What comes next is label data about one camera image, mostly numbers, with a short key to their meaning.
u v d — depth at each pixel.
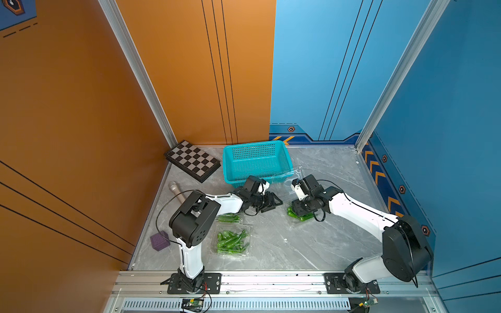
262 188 0.79
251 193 0.76
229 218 0.86
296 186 0.80
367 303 0.70
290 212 0.89
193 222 0.50
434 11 0.70
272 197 0.83
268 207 0.82
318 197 0.63
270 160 1.12
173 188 0.98
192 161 1.09
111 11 0.70
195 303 0.71
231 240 0.81
